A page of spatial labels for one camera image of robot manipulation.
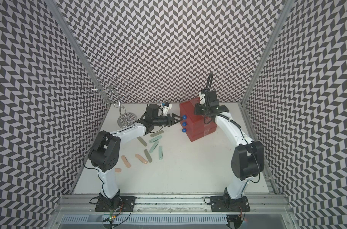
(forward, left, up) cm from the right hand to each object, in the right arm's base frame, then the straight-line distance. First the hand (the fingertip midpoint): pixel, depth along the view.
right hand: (195, 110), depth 87 cm
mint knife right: (-18, +23, -20) cm, 36 cm away
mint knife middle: (-13, +27, -20) cm, 36 cm away
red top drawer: (-2, +5, +1) cm, 6 cm away
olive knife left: (-10, +37, -19) cm, 42 cm away
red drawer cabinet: (-7, +1, -6) cm, 9 cm away
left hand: (-6, +9, -3) cm, 11 cm away
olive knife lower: (-21, +31, -21) cm, 43 cm away
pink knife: (-24, +33, -21) cm, 45 cm away
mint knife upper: (-9, +27, -19) cm, 34 cm away
